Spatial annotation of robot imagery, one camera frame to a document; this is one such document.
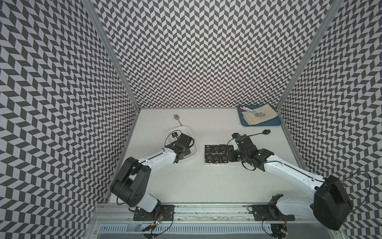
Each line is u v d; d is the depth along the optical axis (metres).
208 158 0.91
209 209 0.75
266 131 1.01
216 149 0.94
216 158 0.91
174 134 0.81
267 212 0.65
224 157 0.90
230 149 0.74
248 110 1.18
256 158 0.59
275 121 1.08
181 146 0.71
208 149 0.94
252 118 1.13
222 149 0.94
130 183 0.43
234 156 0.73
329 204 0.39
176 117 1.12
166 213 0.73
